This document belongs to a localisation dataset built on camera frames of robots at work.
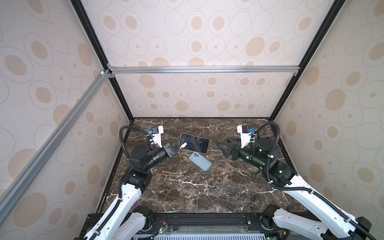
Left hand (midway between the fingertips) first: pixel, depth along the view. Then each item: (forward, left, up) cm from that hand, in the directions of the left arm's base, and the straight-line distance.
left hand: (187, 142), depth 62 cm
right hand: (+2, -15, -3) cm, 16 cm away
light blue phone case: (+10, -6, -37) cm, 38 cm away
